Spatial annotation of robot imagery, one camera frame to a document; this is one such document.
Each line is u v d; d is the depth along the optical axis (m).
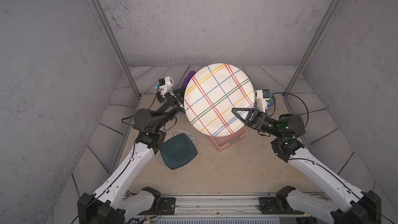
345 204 0.39
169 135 0.99
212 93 0.52
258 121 0.51
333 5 0.77
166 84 0.55
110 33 0.87
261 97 0.54
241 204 0.74
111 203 0.38
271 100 1.12
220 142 0.89
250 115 0.54
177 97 0.52
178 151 0.92
